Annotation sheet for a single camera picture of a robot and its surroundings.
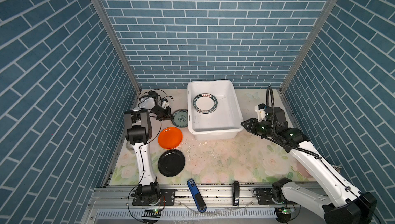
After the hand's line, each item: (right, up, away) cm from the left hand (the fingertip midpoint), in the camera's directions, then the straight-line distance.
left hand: (172, 116), depth 102 cm
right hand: (+40, 0, -27) cm, 48 cm away
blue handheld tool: (+20, -39, -29) cm, 52 cm away
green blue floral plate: (+6, -1, +1) cm, 6 cm away
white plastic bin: (+28, +2, +3) cm, 28 cm away
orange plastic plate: (0, -13, -7) cm, 14 cm away
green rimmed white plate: (+22, +9, +7) cm, 25 cm away
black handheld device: (+37, -35, -29) cm, 59 cm away
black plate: (+3, -24, -18) cm, 30 cm away
